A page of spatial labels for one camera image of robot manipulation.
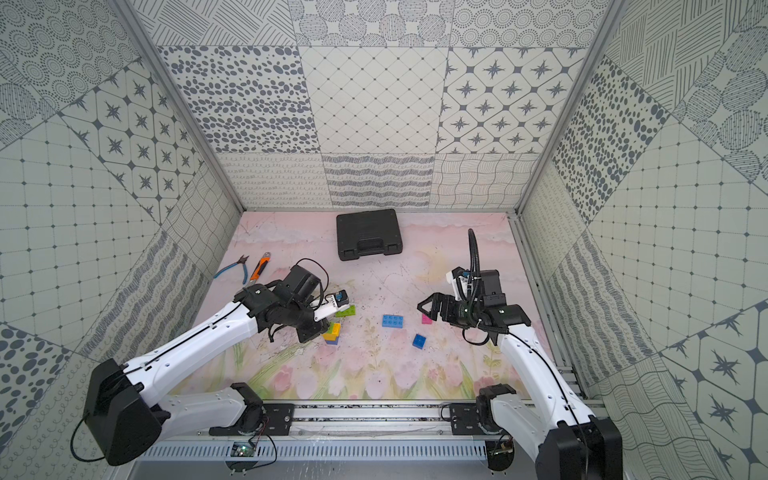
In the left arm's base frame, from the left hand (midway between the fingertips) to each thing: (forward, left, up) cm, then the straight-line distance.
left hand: (331, 324), depth 78 cm
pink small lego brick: (+7, -26, -12) cm, 30 cm away
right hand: (+3, -27, 0) cm, 27 cm away
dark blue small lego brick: (0, +2, -11) cm, 11 cm away
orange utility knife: (+26, +32, -11) cm, 42 cm away
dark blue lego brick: (+1, -24, -11) cm, 27 cm away
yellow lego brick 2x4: (-1, -1, -3) cm, 3 cm away
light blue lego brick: (+7, -16, -11) cm, 21 cm away
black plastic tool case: (+38, -5, -7) cm, 39 cm away
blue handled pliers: (+28, +39, -10) cm, 49 cm away
